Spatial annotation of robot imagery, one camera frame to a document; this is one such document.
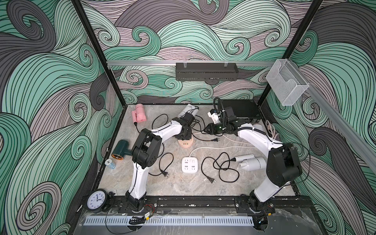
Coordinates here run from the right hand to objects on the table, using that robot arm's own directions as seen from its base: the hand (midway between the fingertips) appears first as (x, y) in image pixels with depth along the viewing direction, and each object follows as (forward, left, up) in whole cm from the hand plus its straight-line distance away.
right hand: (203, 130), depth 87 cm
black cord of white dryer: (+1, -10, -13) cm, 16 cm away
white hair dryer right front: (-17, -26, -9) cm, 32 cm away
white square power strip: (-17, +9, -11) cm, 22 cm away
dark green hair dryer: (-9, +50, -6) cm, 51 cm away
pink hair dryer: (+21, +47, -9) cm, 52 cm away
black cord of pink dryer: (+15, +49, -12) cm, 52 cm away
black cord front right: (-26, -4, -12) cm, 29 cm away
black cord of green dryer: (-21, +24, -13) cm, 34 cm away
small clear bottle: (-17, +55, -7) cm, 58 cm away
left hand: (+3, +11, -10) cm, 15 cm away
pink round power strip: (-2, +11, -12) cm, 16 cm away
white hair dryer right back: (+9, -40, -10) cm, 42 cm away
